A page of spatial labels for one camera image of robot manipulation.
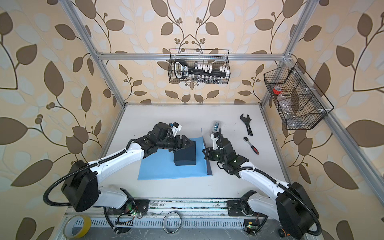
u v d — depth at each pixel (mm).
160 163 890
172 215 725
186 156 845
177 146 691
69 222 676
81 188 418
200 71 843
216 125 1019
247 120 1087
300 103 740
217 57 911
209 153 722
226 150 627
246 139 990
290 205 411
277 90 807
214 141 754
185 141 724
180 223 712
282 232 660
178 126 770
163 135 649
